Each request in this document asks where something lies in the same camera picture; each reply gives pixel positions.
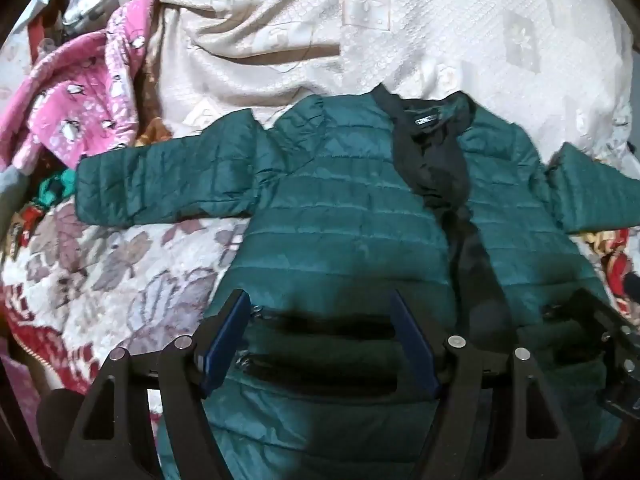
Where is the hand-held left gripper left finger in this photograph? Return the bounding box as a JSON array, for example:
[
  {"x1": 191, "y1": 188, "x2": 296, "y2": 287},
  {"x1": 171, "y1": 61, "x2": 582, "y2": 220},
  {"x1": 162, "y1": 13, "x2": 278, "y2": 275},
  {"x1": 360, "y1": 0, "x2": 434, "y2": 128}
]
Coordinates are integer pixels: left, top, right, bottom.
[{"x1": 64, "y1": 289, "x2": 252, "y2": 480}]

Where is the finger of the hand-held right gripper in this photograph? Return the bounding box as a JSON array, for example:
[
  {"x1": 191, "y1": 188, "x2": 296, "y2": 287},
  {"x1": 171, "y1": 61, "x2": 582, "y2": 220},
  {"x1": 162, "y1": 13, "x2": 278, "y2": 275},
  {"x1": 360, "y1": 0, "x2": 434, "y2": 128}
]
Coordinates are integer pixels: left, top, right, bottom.
[{"x1": 550, "y1": 287, "x2": 626, "y2": 346}]

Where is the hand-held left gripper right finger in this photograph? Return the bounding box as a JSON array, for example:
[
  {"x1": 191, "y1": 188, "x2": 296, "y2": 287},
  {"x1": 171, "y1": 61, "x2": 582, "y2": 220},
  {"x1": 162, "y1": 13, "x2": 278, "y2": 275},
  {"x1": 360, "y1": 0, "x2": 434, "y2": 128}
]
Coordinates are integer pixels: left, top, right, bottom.
[{"x1": 391, "y1": 289, "x2": 585, "y2": 480}]

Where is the dark green puffer jacket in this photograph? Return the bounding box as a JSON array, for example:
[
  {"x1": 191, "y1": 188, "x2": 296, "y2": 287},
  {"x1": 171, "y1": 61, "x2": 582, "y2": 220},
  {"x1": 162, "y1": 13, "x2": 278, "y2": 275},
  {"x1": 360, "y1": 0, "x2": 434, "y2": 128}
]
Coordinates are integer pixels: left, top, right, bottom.
[{"x1": 75, "y1": 84, "x2": 640, "y2": 480}]

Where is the white floral leaf blanket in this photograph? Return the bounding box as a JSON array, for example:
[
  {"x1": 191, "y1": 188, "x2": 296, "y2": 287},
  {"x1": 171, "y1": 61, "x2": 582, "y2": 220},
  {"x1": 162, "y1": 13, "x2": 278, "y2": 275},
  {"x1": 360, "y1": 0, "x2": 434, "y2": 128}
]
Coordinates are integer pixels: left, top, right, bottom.
[{"x1": 0, "y1": 200, "x2": 251, "y2": 401}]

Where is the teal green cloth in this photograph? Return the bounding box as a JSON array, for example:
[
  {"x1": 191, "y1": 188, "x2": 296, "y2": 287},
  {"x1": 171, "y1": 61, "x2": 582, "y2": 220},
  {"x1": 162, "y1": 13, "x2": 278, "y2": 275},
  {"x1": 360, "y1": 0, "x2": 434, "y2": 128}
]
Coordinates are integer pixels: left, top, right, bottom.
[{"x1": 37, "y1": 167, "x2": 81, "y2": 208}]

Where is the pink penguin print garment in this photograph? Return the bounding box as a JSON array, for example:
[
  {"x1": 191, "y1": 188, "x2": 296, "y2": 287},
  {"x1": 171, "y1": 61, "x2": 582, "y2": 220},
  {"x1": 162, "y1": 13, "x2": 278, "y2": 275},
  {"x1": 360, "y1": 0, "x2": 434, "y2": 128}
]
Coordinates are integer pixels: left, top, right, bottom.
[{"x1": 0, "y1": 0, "x2": 163, "y2": 171}]

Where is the cream embossed bedspread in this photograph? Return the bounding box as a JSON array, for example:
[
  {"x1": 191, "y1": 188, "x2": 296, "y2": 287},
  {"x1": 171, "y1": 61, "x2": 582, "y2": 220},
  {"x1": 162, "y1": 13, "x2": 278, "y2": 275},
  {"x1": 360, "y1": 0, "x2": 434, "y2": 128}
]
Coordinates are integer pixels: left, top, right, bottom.
[{"x1": 150, "y1": 0, "x2": 636, "y2": 166}]

